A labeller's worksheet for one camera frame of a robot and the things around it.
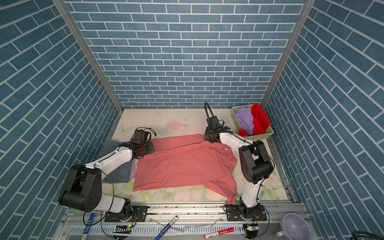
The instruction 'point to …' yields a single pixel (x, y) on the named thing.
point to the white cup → (294, 227)
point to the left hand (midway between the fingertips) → (151, 147)
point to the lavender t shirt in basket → (245, 119)
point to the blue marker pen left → (86, 231)
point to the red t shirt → (261, 121)
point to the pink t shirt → (187, 160)
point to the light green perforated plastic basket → (269, 132)
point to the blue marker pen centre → (166, 228)
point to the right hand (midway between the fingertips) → (207, 134)
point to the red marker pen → (219, 233)
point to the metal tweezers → (187, 225)
